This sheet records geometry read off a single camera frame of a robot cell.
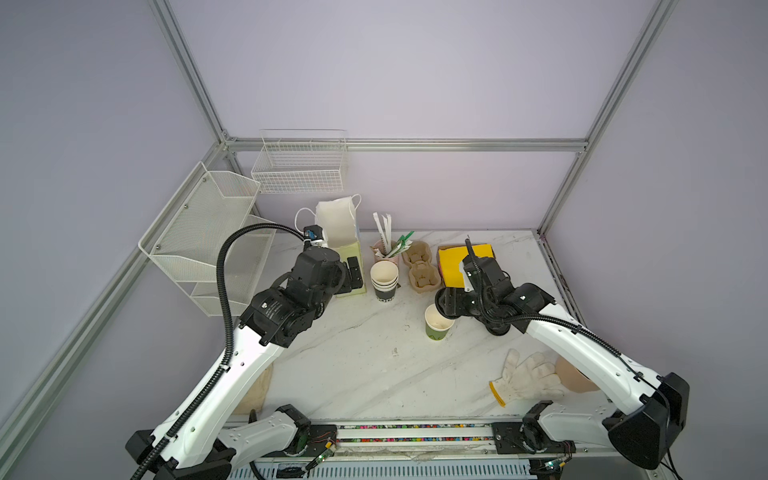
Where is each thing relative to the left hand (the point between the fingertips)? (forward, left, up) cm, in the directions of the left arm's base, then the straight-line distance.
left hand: (336, 267), depth 67 cm
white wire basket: (+44, +17, 0) cm, 47 cm away
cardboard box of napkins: (+31, -31, -26) cm, 51 cm away
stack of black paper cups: (+14, -10, -22) cm, 29 cm away
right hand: (0, -28, -13) cm, 31 cm away
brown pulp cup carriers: (+20, -24, -31) cm, 44 cm away
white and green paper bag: (+33, +6, -17) cm, 37 cm away
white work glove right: (-14, -54, -33) cm, 64 cm away
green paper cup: (+2, -27, -32) cm, 42 cm away
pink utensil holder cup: (+22, -9, -21) cm, 31 cm away
